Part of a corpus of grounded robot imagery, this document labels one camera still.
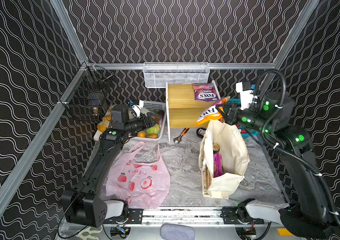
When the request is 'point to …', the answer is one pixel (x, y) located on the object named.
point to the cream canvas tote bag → (234, 156)
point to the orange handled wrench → (178, 139)
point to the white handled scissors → (86, 233)
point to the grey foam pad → (173, 231)
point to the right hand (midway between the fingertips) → (215, 105)
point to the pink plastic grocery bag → (144, 185)
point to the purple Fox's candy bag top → (205, 92)
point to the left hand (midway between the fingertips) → (161, 118)
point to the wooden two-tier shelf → (182, 109)
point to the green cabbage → (154, 129)
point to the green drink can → (216, 148)
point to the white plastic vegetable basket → (149, 106)
